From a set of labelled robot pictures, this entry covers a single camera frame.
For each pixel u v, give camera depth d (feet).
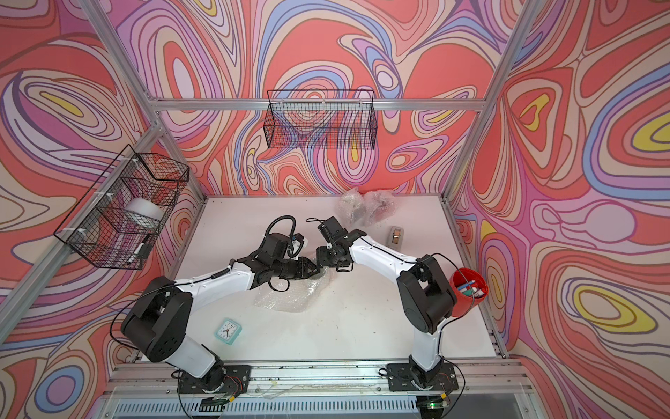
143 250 2.36
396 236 3.26
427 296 1.56
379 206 3.43
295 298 2.90
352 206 3.44
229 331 2.63
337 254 2.14
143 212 2.35
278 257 2.36
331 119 3.09
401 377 2.35
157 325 1.45
